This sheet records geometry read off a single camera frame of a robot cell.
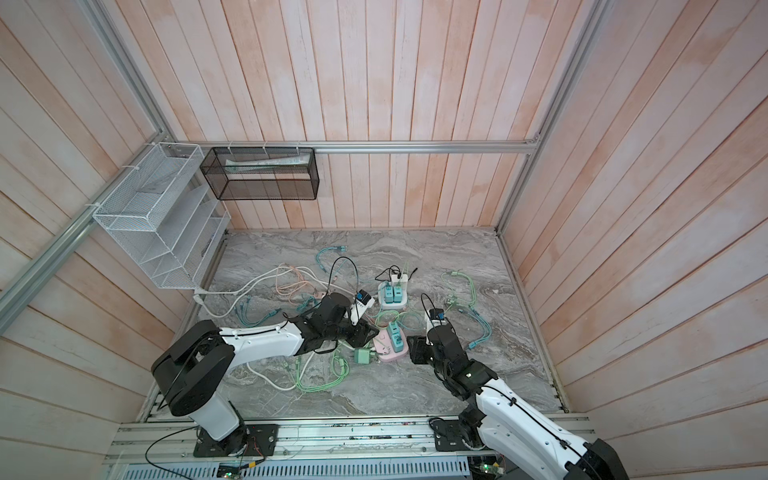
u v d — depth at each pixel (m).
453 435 0.73
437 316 0.73
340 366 0.86
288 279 1.05
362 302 0.78
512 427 0.51
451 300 0.99
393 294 0.93
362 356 0.83
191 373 0.46
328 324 0.69
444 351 0.62
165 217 0.73
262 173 1.03
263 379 0.83
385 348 0.86
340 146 1.01
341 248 1.14
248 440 0.72
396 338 0.83
